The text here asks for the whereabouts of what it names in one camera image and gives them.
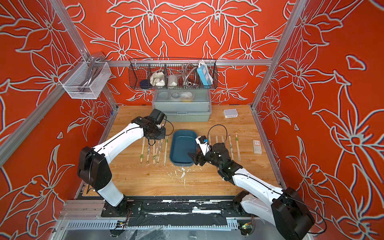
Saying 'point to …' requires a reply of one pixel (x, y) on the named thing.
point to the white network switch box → (230, 113)
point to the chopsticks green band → (142, 150)
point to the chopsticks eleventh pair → (237, 146)
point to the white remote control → (257, 146)
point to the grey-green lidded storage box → (183, 105)
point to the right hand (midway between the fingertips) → (190, 150)
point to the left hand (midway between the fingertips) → (161, 134)
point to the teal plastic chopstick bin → (182, 142)
